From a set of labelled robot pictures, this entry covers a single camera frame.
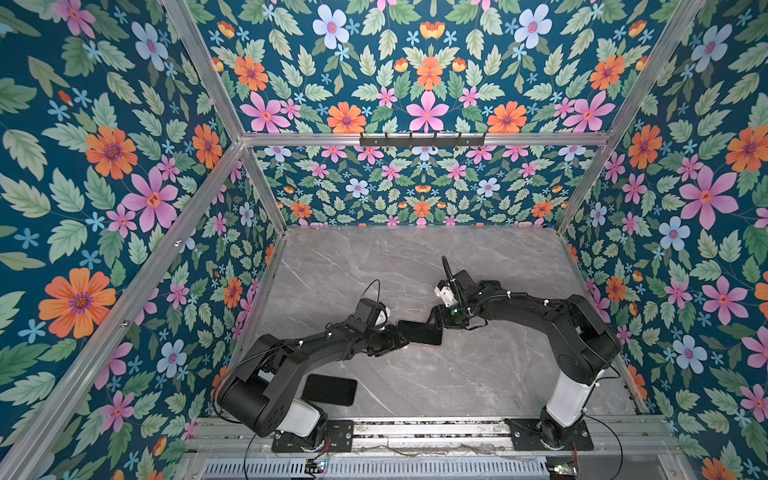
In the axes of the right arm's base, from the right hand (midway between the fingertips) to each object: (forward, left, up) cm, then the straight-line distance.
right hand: (432, 321), depth 91 cm
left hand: (-7, +8, +3) cm, 10 cm away
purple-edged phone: (-18, +31, -5) cm, 36 cm away
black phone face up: (-3, +4, -1) cm, 5 cm away
